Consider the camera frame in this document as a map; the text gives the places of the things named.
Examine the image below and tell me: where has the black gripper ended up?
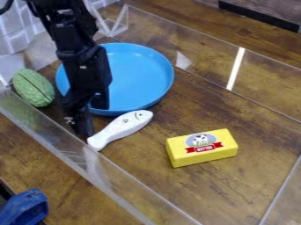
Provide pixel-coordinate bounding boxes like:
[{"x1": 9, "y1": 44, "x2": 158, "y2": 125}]
[{"x1": 26, "y1": 0, "x2": 112, "y2": 138}]

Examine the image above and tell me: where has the white toy fish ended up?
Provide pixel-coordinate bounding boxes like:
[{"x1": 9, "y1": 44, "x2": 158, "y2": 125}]
[{"x1": 87, "y1": 110, "x2": 153, "y2": 151}]

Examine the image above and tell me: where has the blue round tray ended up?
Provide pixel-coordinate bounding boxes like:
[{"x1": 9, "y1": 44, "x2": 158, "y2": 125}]
[{"x1": 55, "y1": 42, "x2": 174, "y2": 116}]

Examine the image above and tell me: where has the green textured toy vegetable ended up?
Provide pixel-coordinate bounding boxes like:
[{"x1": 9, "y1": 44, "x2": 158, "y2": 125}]
[{"x1": 13, "y1": 69, "x2": 55, "y2": 107}]

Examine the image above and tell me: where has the white checkered cloth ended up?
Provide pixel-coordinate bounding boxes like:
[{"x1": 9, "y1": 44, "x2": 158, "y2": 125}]
[{"x1": 0, "y1": 0, "x2": 46, "y2": 55}]

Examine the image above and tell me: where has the yellow toy butter block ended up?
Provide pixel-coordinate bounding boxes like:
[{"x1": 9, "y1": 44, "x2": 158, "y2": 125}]
[{"x1": 166, "y1": 128, "x2": 238, "y2": 168}]

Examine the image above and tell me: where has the clear acrylic enclosure wall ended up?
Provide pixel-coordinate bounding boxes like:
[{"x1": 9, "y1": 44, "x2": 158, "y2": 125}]
[{"x1": 0, "y1": 0, "x2": 301, "y2": 225}]

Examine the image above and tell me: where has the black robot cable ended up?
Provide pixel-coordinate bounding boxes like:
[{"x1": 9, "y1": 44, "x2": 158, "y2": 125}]
[{"x1": 0, "y1": 0, "x2": 15, "y2": 16}]

